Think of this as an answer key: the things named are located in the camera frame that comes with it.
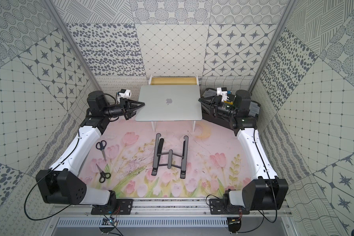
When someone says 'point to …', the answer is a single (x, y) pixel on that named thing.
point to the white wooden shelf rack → (173, 81)
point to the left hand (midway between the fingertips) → (142, 102)
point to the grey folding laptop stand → (158, 149)
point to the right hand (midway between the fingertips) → (198, 102)
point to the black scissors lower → (103, 175)
